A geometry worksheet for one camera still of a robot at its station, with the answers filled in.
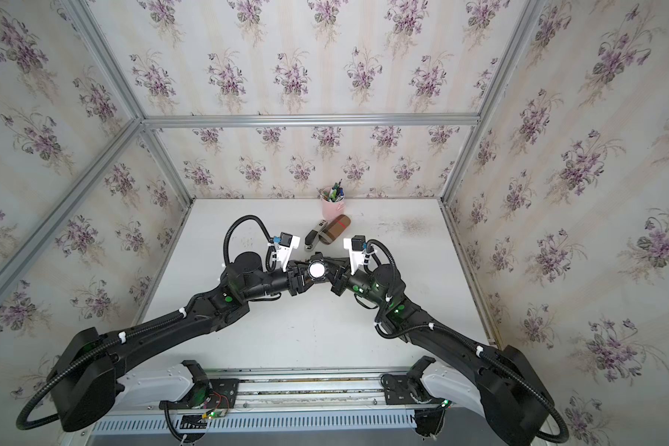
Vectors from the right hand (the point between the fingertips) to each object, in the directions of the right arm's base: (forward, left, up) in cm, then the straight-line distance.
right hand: (323, 263), depth 69 cm
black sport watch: (-4, +1, +4) cm, 6 cm away
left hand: (-2, -1, -1) cm, 2 cm away
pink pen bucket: (+37, -1, -20) cm, 42 cm away
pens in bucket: (+41, -1, -15) cm, 44 cm away
